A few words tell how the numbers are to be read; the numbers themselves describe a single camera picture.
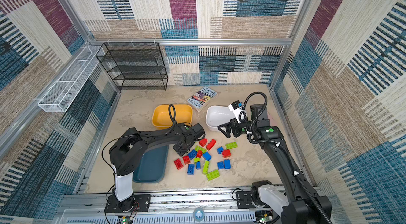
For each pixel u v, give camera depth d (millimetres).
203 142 924
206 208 729
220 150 874
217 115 1045
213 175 798
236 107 672
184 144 684
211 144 914
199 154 867
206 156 877
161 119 1024
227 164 834
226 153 896
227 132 672
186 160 831
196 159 845
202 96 1116
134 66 1099
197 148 897
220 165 826
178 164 845
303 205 383
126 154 495
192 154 877
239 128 665
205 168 812
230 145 900
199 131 744
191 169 842
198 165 827
